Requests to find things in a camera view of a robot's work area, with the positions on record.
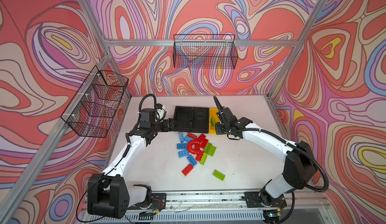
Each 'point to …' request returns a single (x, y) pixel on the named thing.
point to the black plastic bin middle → (199, 120)
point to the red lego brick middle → (199, 155)
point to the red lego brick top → (203, 141)
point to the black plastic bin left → (183, 116)
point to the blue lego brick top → (181, 137)
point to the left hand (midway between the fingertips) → (173, 122)
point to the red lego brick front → (187, 170)
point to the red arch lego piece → (193, 146)
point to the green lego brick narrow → (203, 158)
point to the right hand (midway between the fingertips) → (221, 131)
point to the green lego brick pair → (209, 149)
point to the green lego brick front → (218, 175)
